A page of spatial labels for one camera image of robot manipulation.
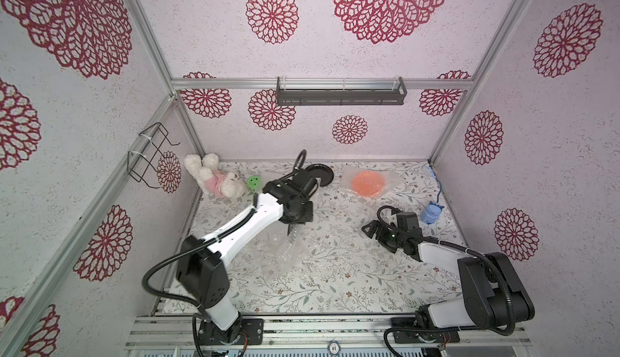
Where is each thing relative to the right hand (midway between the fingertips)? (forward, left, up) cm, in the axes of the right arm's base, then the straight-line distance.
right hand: (369, 230), depth 92 cm
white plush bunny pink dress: (+16, +58, +8) cm, 61 cm away
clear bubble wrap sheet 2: (-12, +23, -2) cm, 26 cm away
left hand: (-3, +24, +13) cm, 28 cm away
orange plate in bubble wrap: (+25, -3, 0) cm, 25 cm away
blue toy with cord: (+7, -25, +2) cm, 26 cm away
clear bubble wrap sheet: (-9, +36, -2) cm, 37 cm away
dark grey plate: (+33, +18, -3) cm, 38 cm away
